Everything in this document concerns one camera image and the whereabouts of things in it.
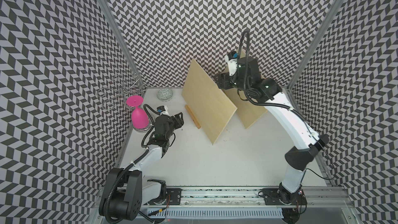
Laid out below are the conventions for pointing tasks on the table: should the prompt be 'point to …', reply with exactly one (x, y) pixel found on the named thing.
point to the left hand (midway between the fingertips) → (178, 115)
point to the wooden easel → (195, 120)
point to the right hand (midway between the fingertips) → (223, 77)
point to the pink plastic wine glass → (139, 117)
